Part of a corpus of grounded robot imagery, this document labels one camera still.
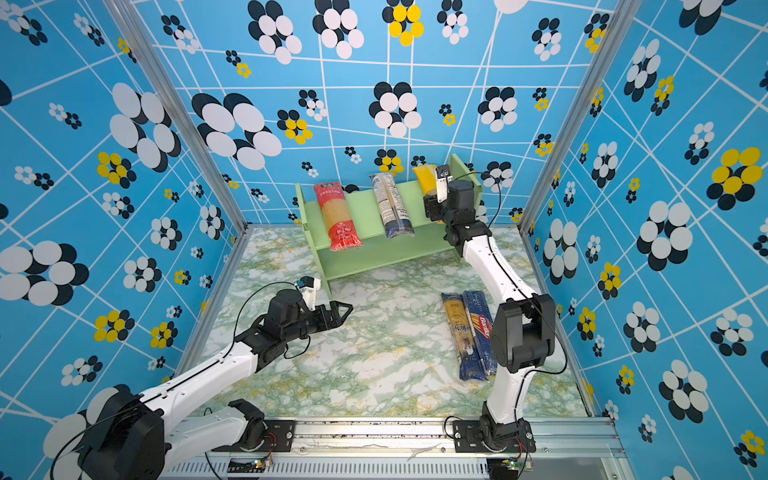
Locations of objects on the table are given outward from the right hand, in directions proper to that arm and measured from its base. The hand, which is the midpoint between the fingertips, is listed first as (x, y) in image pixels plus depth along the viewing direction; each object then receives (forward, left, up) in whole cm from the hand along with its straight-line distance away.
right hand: (445, 190), depth 87 cm
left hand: (-29, +28, -17) cm, 44 cm away
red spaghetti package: (-18, +28, 0) cm, 33 cm away
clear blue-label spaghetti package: (-12, +14, -1) cm, 18 cm away
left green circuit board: (-64, +48, -31) cm, 86 cm away
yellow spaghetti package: (+9, +5, -1) cm, 10 cm away
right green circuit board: (-63, -14, -32) cm, 72 cm away
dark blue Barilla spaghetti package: (-28, -11, -27) cm, 41 cm away
